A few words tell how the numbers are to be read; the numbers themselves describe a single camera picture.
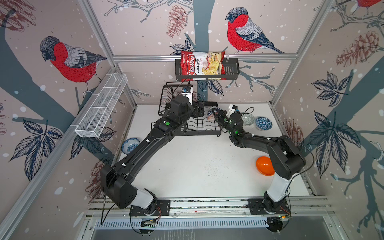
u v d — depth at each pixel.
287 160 0.49
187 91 0.61
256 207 0.73
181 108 0.53
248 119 1.09
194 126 1.04
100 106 0.79
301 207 0.75
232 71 0.95
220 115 0.79
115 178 0.40
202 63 0.88
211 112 0.87
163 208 0.73
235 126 0.70
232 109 0.83
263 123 1.07
